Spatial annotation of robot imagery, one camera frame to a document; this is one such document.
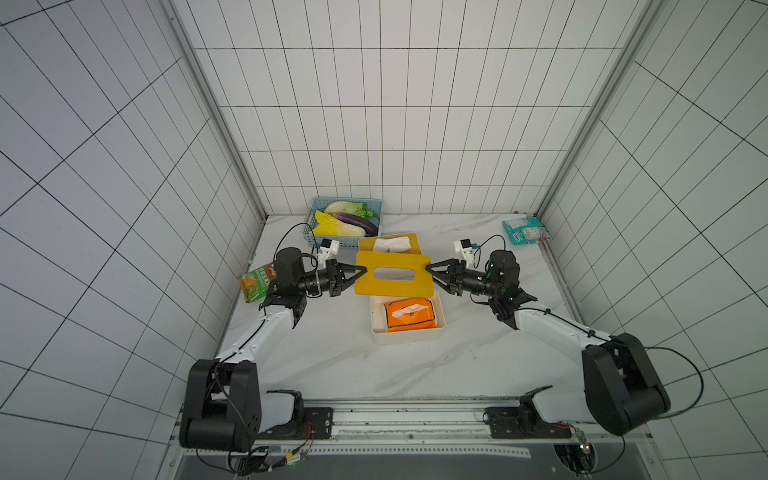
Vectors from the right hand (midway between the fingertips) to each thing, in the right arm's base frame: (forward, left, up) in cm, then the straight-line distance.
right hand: (417, 277), depth 76 cm
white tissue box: (-5, +11, -22) cm, 25 cm away
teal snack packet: (+35, -42, -19) cm, 58 cm away
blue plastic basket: (+24, +25, -17) cm, 39 cm away
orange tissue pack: (-4, +2, -13) cm, 14 cm away
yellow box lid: (+19, +16, -11) cm, 27 cm away
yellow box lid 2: (-1, -1, -3) cm, 3 cm away
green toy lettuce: (+39, +24, -13) cm, 47 cm away
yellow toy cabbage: (+28, +31, -12) cm, 44 cm away
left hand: (-1, +14, +1) cm, 14 cm away
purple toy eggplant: (+32, +17, -17) cm, 40 cm away
